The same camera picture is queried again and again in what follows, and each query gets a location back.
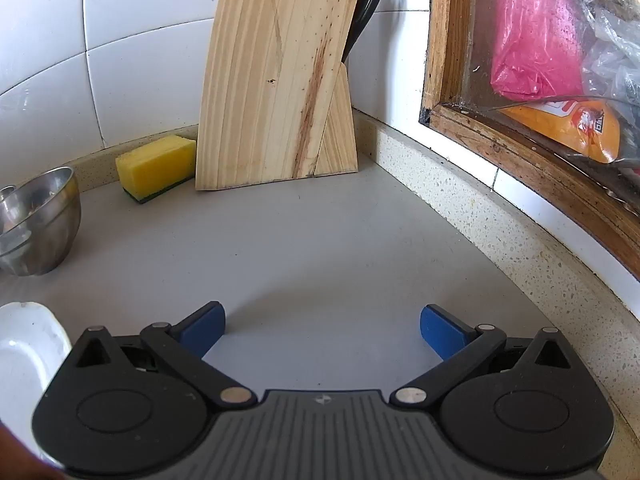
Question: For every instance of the steel bowl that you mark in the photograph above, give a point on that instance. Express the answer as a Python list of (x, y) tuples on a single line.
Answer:
[(15, 212), (57, 232)]

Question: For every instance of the pink plastic bag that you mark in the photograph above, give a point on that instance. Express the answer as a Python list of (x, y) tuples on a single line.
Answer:
[(535, 35)]

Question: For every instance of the white plate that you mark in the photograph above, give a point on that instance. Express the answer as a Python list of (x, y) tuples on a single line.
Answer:
[(25, 360)]

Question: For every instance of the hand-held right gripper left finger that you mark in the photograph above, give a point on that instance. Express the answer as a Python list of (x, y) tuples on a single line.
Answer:
[(200, 331)]

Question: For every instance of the clear plastic bag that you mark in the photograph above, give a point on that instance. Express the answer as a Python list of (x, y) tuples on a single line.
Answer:
[(615, 60)]

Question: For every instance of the wooden window frame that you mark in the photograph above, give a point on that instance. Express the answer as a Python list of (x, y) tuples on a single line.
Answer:
[(500, 140)]

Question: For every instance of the yellow sponge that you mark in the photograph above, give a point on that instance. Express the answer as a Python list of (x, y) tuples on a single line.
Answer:
[(150, 165)]

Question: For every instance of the orange packet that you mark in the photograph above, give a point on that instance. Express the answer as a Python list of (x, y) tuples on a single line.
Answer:
[(575, 130)]

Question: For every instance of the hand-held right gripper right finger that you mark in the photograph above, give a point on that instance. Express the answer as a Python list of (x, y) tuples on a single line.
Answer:
[(442, 331)]

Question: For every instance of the wooden knife block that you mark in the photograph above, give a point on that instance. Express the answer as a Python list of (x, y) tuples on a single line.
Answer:
[(270, 85)]

